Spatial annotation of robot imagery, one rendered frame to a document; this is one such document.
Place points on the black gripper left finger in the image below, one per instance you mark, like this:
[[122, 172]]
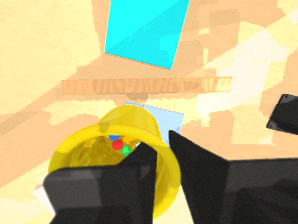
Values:
[[130, 183]]

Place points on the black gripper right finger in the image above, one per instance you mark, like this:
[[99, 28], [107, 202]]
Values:
[[210, 182]]

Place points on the yellow translucent cup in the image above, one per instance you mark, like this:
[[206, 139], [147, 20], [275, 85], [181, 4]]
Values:
[[91, 146]]

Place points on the red marble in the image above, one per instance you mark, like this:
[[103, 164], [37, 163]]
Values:
[[117, 145]]

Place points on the green marble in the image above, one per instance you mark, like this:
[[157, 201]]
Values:
[[125, 150]]

